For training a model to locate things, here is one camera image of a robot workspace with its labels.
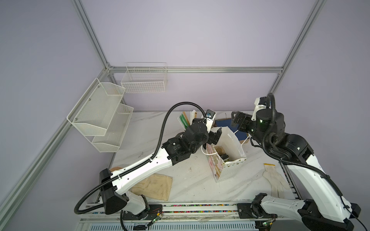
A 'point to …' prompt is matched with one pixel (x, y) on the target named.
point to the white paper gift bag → (220, 168)
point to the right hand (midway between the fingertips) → (236, 116)
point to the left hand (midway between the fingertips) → (210, 125)
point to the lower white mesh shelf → (111, 141)
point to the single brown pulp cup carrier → (220, 149)
